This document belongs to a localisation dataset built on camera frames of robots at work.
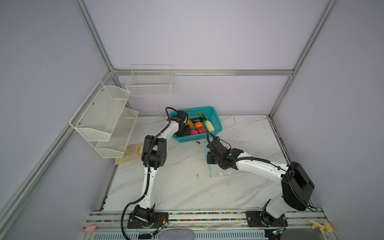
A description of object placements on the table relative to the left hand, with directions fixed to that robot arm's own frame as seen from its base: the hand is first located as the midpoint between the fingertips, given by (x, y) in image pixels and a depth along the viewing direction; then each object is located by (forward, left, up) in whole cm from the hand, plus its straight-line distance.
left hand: (185, 132), depth 105 cm
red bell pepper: (+1, -11, +2) cm, 12 cm away
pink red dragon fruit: (-2, -6, +2) cm, 7 cm away
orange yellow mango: (+8, -3, +1) cm, 9 cm away
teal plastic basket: (+12, -13, -2) cm, 18 cm away
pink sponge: (-57, +43, -4) cm, 72 cm away
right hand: (-23, -15, +6) cm, 28 cm away
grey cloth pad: (-60, +1, -2) cm, 60 cm away
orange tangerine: (+8, -10, 0) cm, 13 cm away
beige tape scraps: (-56, -71, -1) cm, 91 cm away
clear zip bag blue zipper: (-27, -13, +14) cm, 33 cm away
